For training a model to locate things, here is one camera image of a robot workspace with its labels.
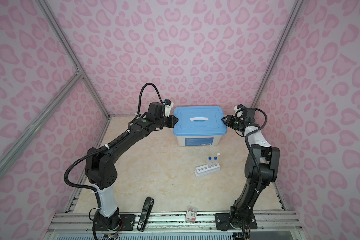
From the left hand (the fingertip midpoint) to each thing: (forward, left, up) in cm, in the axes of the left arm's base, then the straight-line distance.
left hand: (179, 116), depth 85 cm
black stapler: (-44, +17, -21) cm, 51 cm away
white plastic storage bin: (-5, -12, -17) cm, 22 cm away
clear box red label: (-46, -5, -22) cm, 52 cm away
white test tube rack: (-23, -16, -22) cm, 35 cm away
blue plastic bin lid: (+3, -10, -7) cm, 13 cm away
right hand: (+4, -29, -7) cm, 30 cm away
